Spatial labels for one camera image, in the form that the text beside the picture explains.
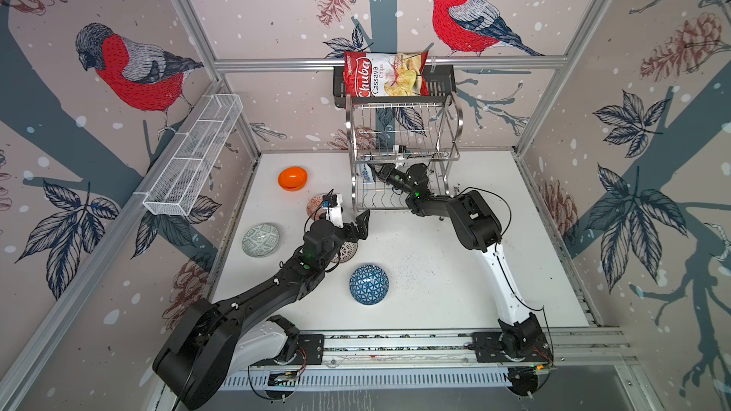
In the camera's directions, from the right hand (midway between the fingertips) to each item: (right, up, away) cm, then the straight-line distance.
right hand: (364, 170), depth 98 cm
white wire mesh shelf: (-47, -5, -27) cm, 54 cm away
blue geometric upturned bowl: (+2, -35, -14) cm, 38 cm away
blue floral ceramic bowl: (0, -1, +1) cm, 1 cm away
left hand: (-2, -12, -18) cm, 21 cm away
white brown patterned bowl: (-5, -27, -7) cm, 28 cm away
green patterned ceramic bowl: (-35, -24, -4) cm, 42 cm away
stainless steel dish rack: (+14, +15, +14) cm, 25 cm away
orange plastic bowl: (-28, -3, +9) cm, 30 cm away
